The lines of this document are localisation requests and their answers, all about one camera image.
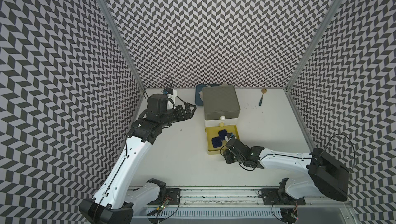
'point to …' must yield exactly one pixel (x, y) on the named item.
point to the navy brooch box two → (222, 133)
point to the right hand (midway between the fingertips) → (226, 156)
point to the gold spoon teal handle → (263, 91)
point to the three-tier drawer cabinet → (221, 110)
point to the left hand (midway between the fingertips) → (188, 111)
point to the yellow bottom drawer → (213, 131)
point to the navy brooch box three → (216, 142)
